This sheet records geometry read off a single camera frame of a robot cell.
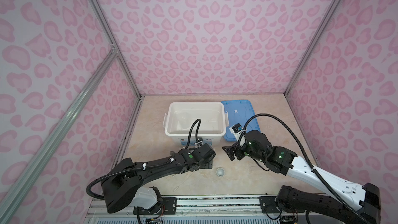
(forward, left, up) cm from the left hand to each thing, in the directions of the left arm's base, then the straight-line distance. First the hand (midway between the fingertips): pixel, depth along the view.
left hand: (206, 159), depth 83 cm
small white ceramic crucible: (-6, -7, -4) cm, 10 cm away
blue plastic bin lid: (+36, -25, -6) cm, 44 cm away
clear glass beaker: (+27, +14, -1) cm, 30 cm away
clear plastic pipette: (-13, +16, -5) cm, 21 cm away
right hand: (+2, -11, +14) cm, 18 cm away
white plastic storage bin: (+28, -5, -1) cm, 28 cm away
